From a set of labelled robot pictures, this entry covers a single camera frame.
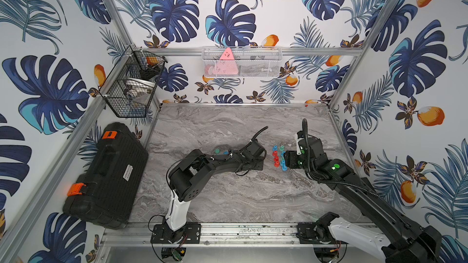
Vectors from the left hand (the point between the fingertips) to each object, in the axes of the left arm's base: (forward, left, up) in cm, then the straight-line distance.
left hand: (260, 161), depth 93 cm
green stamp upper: (+9, -12, 0) cm, 15 cm away
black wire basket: (+16, +63, +28) cm, 71 cm away
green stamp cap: (+7, +23, -4) cm, 24 cm away
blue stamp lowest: (-11, -8, +16) cm, 21 cm away
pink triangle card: (+34, +20, +32) cm, 51 cm away
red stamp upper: (+6, -8, -1) cm, 10 cm away
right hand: (-3, -11, +15) cm, 19 cm away
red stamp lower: (-1, -8, 0) cm, 9 cm away
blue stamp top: (+9, -8, 0) cm, 12 cm away
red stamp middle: (+2, -9, 0) cm, 9 cm away
